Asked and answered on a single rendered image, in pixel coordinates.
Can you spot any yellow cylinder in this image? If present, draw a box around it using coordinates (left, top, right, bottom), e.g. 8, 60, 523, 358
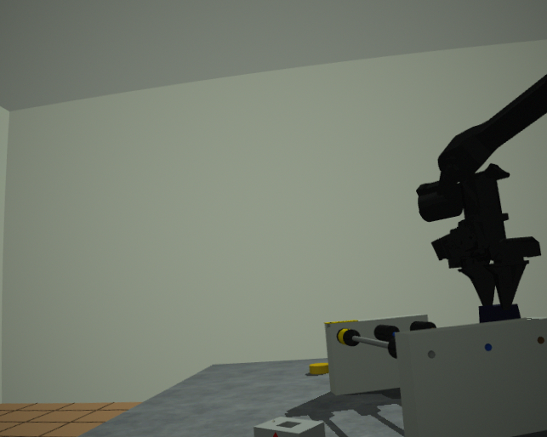
309, 363, 329, 374

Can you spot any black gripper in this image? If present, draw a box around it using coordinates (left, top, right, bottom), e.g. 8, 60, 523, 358
448, 207, 541, 310

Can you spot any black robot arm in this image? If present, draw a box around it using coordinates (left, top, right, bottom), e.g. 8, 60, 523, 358
416, 74, 547, 260

